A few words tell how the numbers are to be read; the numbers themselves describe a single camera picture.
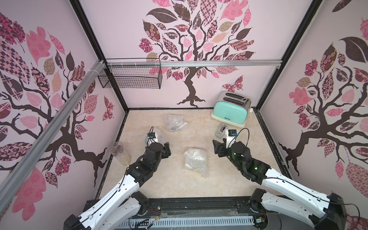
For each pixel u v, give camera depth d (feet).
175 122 3.32
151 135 2.15
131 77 3.99
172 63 3.06
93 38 2.56
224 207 2.49
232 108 3.22
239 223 2.29
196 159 2.80
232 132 2.07
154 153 1.80
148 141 2.06
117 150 2.57
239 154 1.76
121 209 1.84
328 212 1.30
